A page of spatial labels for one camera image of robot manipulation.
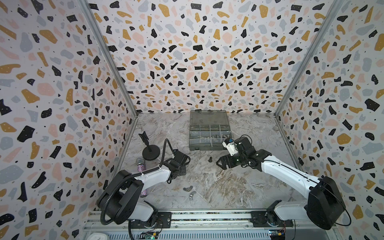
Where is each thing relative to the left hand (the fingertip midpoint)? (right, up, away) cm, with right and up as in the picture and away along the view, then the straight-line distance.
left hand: (183, 169), depth 91 cm
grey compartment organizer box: (+17, +24, +15) cm, 33 cm away
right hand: (+23, +7, -8) cm, 26 cm away
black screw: (+17, +4, +4) cm, 18 cm away
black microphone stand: (-22, +9, +7) cm, 25 cm away
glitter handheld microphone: (-25, +4, -1) cm, 26 cm away
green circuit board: (-14, -26, -21) cm, 36 cm away
